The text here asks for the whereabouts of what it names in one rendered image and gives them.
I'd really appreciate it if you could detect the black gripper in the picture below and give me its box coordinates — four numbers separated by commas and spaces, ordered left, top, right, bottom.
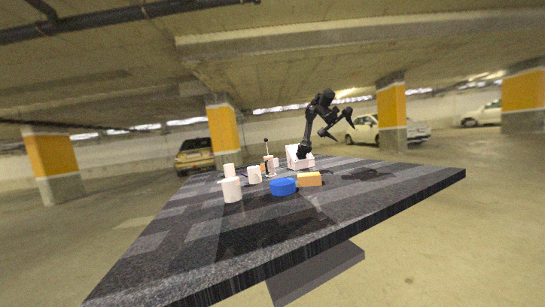
317, 107, 355, 142

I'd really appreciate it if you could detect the blue short cylinder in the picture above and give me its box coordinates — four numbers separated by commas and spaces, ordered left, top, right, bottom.
269, 178, 296, 196

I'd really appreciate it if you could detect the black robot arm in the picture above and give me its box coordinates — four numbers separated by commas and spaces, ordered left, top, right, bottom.
296, 88, 339, 160

